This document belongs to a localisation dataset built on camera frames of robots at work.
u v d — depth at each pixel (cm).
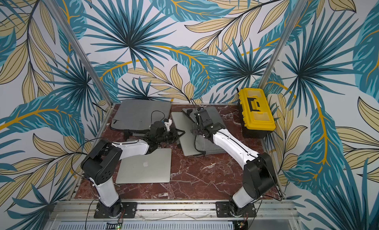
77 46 84
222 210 74
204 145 86
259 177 43
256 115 92
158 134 74
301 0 69
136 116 108
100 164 48
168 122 86
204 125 65
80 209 75
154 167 88
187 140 86
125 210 72
